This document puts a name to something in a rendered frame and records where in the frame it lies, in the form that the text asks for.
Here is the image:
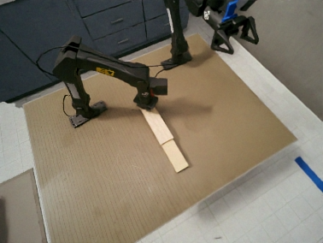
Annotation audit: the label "light wooden bar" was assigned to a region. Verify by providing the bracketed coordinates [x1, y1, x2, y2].
[161, 139, 188, 173]

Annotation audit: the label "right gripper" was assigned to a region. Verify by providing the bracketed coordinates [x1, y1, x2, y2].
[133, 93, 158, 111]

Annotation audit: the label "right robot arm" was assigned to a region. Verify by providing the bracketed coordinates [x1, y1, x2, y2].
[52, 35, 167, 128]

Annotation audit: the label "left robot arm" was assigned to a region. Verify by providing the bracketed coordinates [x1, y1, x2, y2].
[161, 0, 257, 65]

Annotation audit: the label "pale wooden slat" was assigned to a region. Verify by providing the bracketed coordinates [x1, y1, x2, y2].
[140, 107, 173, 145]

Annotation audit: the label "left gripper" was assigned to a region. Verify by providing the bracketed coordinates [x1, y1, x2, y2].
[210, 0, 259, 55]

